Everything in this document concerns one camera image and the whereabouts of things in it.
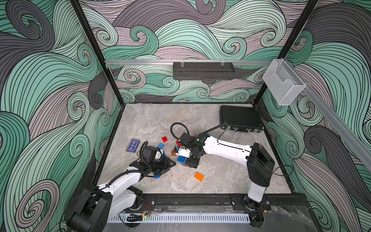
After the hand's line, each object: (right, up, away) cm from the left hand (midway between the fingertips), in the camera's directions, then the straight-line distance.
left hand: (173, 164), depth 82 cm
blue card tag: (-28, +9, +12) cm, 32 cm away
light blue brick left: (-9, +8, +13) cm, 18 cm away
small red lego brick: (-7, +12, +15) cm, 21 cm away
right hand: (+10, +2, 0) cm, 10 cm away
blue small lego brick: (-10, -7, -1) cm, 12 cm away
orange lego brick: (+14, -7, -1) cm, 16 cm away
